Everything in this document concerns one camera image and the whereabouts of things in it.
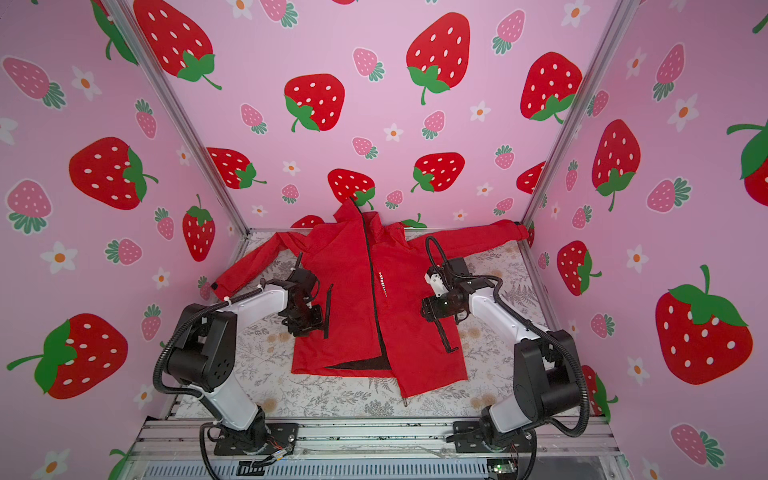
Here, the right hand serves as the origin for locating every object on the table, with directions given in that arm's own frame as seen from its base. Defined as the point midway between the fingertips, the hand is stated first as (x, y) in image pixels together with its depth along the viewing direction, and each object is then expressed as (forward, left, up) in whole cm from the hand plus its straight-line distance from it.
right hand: (428, 309), depth 88 cm
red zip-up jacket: (+11, +26, -6) cm, 29 cm away
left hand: (-5, +33, -8) cm, 35 cm away
